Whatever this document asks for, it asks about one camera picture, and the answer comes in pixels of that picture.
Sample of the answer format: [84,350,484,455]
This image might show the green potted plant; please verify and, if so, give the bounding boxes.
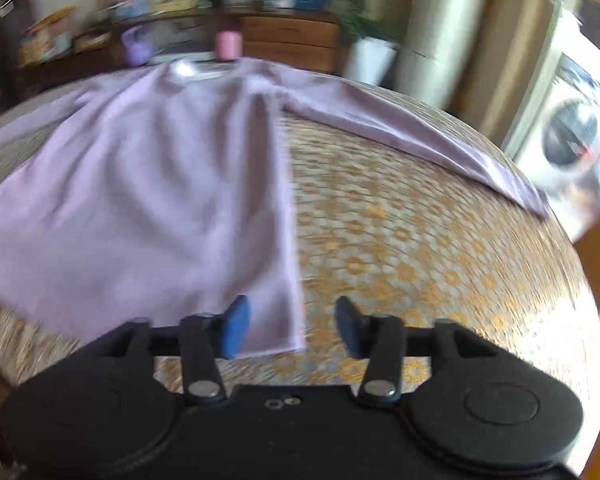
[328,0,396,46]

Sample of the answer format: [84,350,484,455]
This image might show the lilac t-shirt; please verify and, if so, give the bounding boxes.
[0,58,547,356]

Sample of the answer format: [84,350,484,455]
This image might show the white plant pot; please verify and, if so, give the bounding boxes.
[343,37,396,86]

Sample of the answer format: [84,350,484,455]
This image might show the white standing air conditioner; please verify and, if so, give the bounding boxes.
[396,0,486,108]

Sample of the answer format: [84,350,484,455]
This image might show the wooden tv cabinet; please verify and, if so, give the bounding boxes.
[18,8,339,93]

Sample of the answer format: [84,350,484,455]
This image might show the washing machine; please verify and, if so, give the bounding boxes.
[514,54,600,196]

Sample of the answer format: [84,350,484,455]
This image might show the pink container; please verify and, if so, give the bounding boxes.
[214,30,242,62]

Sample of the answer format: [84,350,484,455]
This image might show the purple watering can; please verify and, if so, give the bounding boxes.
[121,25,154,67]

